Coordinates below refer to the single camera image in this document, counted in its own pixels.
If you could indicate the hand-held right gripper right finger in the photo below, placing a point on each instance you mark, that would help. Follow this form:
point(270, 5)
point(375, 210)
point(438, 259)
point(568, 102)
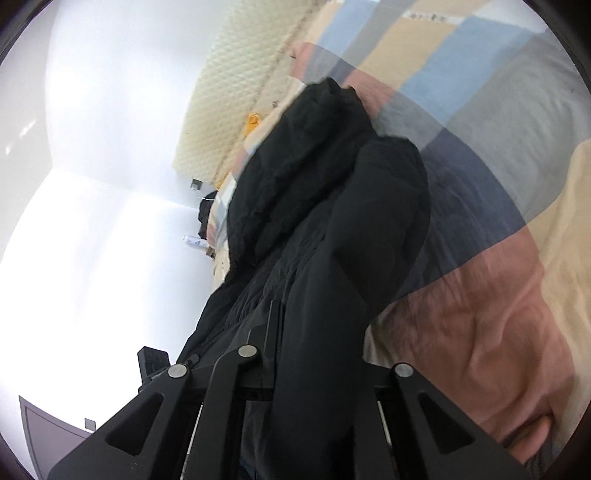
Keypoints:
point(434, 424)

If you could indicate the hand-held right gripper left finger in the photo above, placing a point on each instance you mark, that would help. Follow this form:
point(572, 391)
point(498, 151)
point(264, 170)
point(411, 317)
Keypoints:
point(221, 397)

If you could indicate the black puffer jacket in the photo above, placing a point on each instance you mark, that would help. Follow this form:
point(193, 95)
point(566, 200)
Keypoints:
point(323, 230)

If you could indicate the grey door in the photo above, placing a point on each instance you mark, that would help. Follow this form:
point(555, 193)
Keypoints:
point(51, 429)

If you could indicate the white bottle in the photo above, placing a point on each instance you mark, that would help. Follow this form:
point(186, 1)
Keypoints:
point(195, 241)

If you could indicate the black bag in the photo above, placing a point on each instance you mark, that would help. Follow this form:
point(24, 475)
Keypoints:
point(203, 217)

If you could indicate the plaid bed duvet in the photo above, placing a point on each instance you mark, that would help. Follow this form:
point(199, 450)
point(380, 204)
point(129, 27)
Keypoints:
point(485, 184)

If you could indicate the yellow pillow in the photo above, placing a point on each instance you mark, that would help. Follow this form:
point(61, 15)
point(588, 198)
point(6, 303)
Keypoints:
point(252, 123)

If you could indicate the cream quilted headboard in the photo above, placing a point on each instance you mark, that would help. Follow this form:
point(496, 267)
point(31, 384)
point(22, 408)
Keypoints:
point(240, 92)

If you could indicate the grey light switch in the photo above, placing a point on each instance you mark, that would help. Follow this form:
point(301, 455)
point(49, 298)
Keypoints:
point(89, 422)

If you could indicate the wall socket with charger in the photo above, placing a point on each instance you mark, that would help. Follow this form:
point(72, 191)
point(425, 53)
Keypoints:
point(196, 183)

